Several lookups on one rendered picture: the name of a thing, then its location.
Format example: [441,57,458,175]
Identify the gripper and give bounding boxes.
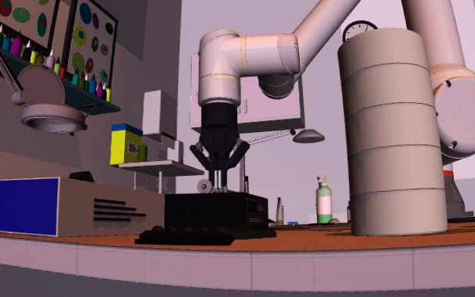
[188,102,251,192]

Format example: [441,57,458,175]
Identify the white boxy machine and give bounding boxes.
[141,90,185,164]

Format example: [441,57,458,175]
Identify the black flat cradle tray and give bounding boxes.
[134,225,278,247]

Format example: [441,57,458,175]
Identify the black power supply box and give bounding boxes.
[164,191,270,230]

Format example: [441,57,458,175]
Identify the white side table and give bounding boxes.
[118,159,206,195]

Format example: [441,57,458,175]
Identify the grey desk lamp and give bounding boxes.
[239,128,326,194]

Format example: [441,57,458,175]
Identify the yellow box with blue lid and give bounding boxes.
[109,123,144,167]

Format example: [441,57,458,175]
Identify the green spray bottle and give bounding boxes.
[316,174,333,225]

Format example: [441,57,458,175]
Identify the small black block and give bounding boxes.
[68,170,96,184]

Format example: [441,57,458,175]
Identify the beige box with blue face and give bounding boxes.
[0,177,166,239]

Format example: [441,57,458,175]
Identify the poster with coloured circles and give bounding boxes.
[64,0,119,89]
[0,0,62,53]

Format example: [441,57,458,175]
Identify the beige stacked cylinder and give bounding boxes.
[337,27,449,237]

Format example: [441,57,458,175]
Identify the grey magnifier lamp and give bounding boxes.
[0,3,89,136]

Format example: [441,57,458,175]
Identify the pink wall cabinet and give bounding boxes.
[189,53,306,134]

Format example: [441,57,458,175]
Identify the teal wall shelf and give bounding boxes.
[0,33,122,117]

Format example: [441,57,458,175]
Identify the black round wall clock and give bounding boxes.
[342,20,379,43]

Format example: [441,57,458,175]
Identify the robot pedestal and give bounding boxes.
[442,163,475,219]

